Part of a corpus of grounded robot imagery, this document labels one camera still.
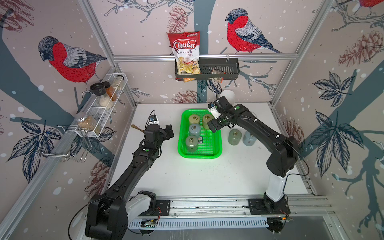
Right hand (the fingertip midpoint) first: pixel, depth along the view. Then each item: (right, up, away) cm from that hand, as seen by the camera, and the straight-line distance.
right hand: (215, 122), depth 87 cm
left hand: (-28, -1, -4) cm, 29 cm away
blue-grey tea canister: (-13, -5, +8) cm, 16 cm away
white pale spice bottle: (-58, +25, 0) cm, 63 cm away
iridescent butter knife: (-57, -4, +20) cm, 60 cm away
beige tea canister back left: (-13, +1, +12) cm, 18 cm away
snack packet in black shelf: (+1, +32, +5) cm, 33 cm away
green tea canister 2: (-14, -13, +1) cm, 19 cm away
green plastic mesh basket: (-2, -15, +10) cm, 19 cm away
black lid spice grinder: (-59, +12, -13) cm, 62 cm away
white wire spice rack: (-63, -7, -29) cm, 70 cm away
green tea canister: (+13, -10, +5) cm, 17 cm away
